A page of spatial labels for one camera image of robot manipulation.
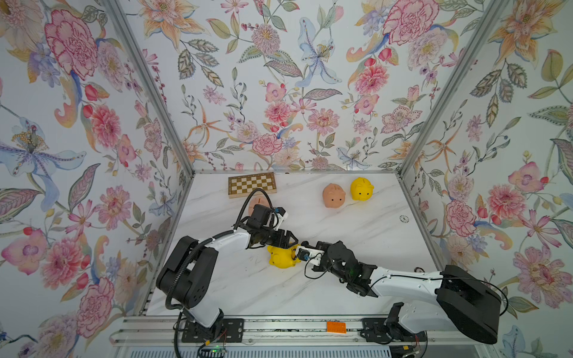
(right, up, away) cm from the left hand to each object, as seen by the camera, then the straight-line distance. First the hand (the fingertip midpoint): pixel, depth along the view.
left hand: (293, 239), depth 88 cm
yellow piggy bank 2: (+32, +20, +17) cm, 41 cm away
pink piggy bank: (+18, +17, +13) cm, 28 cm away
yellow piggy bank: (-4, -5, -7) cm, 10 cm away
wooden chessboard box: (-25, +22, +24) cm, 41 cm away
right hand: (+5, +1, -4) cm, 7 cm away
